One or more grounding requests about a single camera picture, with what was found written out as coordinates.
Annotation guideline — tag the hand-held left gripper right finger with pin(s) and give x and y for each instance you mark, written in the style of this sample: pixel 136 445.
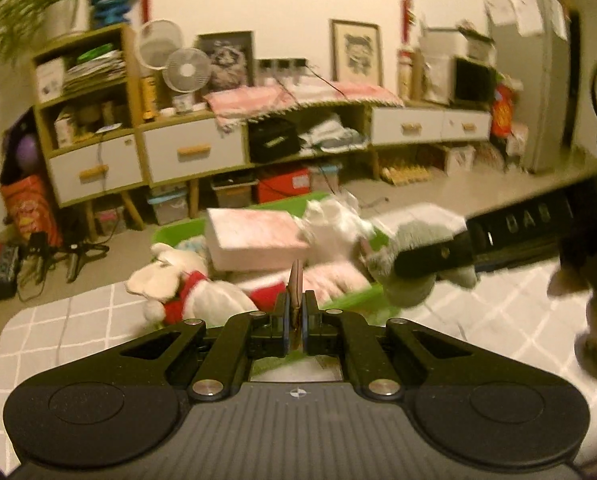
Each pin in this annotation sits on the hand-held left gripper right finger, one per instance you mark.
pixel 311 321

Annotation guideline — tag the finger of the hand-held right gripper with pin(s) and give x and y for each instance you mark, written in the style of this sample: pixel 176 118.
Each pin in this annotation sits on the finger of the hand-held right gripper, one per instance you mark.
pixel 428 259

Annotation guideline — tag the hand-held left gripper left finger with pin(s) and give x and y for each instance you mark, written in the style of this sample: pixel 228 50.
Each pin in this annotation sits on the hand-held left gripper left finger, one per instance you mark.
pixel 284 321

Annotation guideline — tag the grey plush toy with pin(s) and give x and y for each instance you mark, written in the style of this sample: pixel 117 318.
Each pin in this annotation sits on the grey plush toy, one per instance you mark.
pixel 408 240

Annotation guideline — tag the brown round pad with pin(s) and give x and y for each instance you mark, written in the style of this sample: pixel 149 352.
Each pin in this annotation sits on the brown round pad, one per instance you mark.
pixel 295 285

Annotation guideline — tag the pink plush pig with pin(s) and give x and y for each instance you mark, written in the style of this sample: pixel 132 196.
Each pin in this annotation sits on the pink plush pig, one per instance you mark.
pixel 338 280

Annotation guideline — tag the white plush toy red outfit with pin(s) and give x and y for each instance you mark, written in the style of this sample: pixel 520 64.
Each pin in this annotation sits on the white plush toy red outfit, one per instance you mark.
pixel 208 300

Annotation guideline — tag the pink sponge block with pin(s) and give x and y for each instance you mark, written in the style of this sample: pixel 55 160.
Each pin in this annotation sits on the pink sponge block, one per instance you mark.
pixel 253 237

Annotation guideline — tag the plush doll checkered dress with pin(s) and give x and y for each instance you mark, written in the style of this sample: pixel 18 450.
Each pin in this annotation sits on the plush doll checkered dress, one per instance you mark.
pixel 194 246

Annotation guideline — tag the green plastic bin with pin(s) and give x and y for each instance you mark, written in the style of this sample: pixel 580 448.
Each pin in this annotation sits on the green plastic bin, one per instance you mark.
pixel 176 234

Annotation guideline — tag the person's right hand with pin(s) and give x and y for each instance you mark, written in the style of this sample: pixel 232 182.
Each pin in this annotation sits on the person's right hand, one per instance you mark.
pixel 596 345

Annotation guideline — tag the egg tray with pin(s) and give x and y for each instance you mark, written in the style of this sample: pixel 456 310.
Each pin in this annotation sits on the egg tray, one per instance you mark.
pixel 406 175

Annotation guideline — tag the white printed box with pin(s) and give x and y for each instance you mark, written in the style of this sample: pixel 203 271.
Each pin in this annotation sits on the white printed box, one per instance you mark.
pixel 461 160

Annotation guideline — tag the red printed bag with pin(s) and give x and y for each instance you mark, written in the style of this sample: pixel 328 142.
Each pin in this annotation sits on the red printed bag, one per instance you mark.
pixel 503 110

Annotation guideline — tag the clear storage box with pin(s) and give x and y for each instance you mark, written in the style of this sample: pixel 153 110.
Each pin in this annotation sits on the clear storage box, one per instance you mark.
pixel 232 194
pixel 168 209

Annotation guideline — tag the grey refrigerator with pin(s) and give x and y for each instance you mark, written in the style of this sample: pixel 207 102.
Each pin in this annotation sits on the grey refrigerator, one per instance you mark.
pixel 528 75

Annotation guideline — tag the black monitor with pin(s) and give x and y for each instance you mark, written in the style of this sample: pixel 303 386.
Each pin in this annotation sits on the black monitor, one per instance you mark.
pixel 473 80

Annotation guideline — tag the folded clothes pile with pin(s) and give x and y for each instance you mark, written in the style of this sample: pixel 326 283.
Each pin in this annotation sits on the folded clothes pile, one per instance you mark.
pixel 331 135

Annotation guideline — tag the black bag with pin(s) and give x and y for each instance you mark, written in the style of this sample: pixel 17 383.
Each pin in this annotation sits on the black bag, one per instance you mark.
pixel 274 141

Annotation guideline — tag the white cardboard box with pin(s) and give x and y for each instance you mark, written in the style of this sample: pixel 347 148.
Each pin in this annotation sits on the white cardboard box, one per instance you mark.
pixel 448 42

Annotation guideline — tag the grey checkered sheet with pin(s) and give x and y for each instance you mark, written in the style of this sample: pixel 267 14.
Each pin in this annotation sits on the grey checkered sheet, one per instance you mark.
pixel 78 320

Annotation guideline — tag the framed cartoon picture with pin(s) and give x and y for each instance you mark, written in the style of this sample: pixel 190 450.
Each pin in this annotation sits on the framed cartoon picture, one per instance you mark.
pixel 356 52

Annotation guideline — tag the black tripod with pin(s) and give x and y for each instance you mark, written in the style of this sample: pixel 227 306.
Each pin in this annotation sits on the black tripod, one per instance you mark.
pixel 73 255

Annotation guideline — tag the pink cloth runner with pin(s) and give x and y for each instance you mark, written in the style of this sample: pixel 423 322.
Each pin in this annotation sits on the pink cloth runner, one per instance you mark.
pixel 258 100

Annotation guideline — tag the wooden shelf cabinet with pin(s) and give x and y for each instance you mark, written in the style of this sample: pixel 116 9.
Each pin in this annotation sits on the wooden shelf cabinet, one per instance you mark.
pixel 136 125

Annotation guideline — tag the yellow bottle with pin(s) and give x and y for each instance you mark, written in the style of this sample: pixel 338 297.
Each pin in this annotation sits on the yellow bottle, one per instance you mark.
pixel 149 97

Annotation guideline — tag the framed furry picture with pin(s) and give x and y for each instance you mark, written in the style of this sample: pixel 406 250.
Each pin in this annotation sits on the framed furry picture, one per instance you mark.
pixel 228 57

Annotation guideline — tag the white desk fan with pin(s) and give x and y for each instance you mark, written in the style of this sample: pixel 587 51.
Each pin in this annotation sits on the white desk fan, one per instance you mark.
pixel 186 70

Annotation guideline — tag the orange printed bag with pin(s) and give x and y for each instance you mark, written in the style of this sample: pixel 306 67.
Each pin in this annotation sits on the orange printed bag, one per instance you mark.
pixel 31 210

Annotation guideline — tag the white round fan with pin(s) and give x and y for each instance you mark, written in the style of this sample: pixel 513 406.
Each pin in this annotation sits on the white round fan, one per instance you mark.
pixel 158 42

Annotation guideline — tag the purple ball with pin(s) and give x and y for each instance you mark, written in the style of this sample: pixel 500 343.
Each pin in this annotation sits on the purple ball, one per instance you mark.
pixel 27 152

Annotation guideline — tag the blue plush toy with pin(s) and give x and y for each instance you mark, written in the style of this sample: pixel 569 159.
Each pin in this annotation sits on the blue plush toy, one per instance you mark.
pixel 113 2

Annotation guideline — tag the potted green plant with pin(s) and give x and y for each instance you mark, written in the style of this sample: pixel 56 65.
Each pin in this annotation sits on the potted green plant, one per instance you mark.
pixel 23 5

